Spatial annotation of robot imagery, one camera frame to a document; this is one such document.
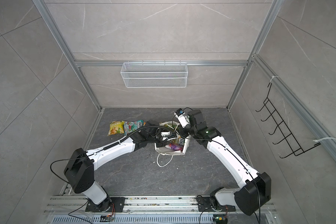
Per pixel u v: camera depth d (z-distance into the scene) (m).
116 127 1.01
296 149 0.58
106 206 0.69
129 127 1.04
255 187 0.38
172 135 0.66
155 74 1.00
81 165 0.49
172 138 0.69
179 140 0.90
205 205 0.73
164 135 0.69
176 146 0.86
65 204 0.75
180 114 0.66
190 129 0.62
